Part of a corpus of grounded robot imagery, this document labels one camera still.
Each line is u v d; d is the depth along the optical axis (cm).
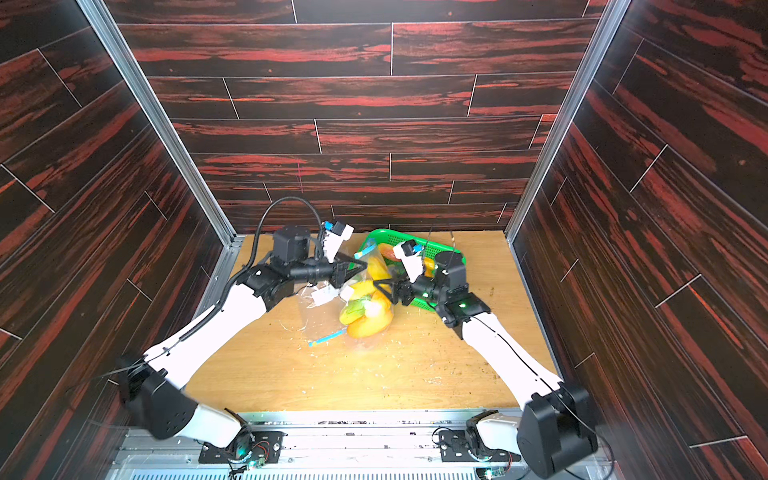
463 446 73
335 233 63
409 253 64
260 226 123
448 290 59
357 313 84
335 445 76
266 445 73
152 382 40
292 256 58
